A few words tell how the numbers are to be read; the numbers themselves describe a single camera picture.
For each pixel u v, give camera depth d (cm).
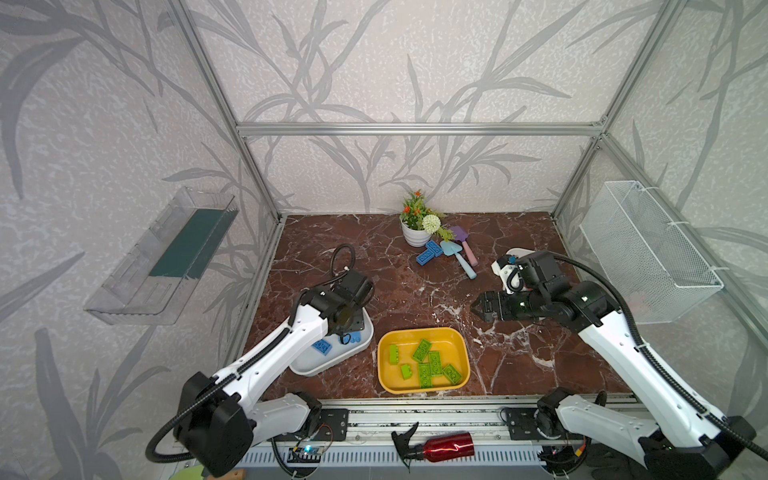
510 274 64
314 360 84
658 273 61
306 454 72
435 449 67
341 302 56
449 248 108
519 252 106
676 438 39
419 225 102
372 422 76
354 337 79
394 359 82
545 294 52
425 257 105
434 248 108
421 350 84
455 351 85
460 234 115
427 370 83
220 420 38
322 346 85
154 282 63
